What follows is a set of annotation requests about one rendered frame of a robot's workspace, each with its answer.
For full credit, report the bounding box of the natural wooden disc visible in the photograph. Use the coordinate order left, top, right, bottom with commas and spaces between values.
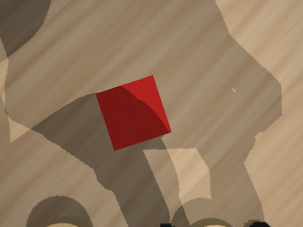
188, 218, 233, 227
44, 216, 92, 227

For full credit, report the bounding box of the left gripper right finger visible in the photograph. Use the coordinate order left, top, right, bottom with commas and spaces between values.
250, 221, 271, 227

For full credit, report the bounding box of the red cube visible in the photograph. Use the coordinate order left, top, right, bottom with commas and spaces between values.
96, 75, 171, 150

